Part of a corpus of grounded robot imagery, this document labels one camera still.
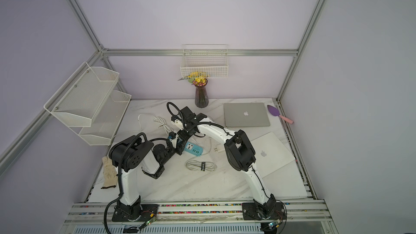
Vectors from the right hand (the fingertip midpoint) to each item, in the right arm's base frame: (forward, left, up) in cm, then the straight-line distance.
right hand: (184, 137), depth 93 cm
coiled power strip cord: (-16, -8, -4) cm, 18 cm away
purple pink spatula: (+25, -62, -9) cm, 68 cm away
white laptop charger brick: (-5, -21, -5) cm, 22 cm away
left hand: (0, 0, -3) cm, 3 cm away
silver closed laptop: (+21, -40, -6) cm, 46 cm away
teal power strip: (-7, -6, -3) cm, 9 cm away
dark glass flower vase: (+30, -10, +1) cm, 32 cm away
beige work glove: (-18, +39, -6) cm, 44 cm away
